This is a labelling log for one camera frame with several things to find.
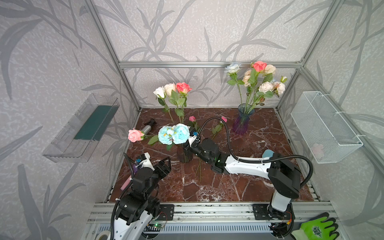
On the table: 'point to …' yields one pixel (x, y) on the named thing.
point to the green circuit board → (156, 225)
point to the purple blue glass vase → (241, 123)
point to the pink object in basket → (317, 149)
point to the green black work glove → (317, 228)
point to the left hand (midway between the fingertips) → (170, 156)
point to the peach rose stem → (246, 79)
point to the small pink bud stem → (193, 123)
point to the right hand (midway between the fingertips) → (180, 131)
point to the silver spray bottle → (146, 129)
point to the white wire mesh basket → (328, 137)
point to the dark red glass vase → (184, 155)
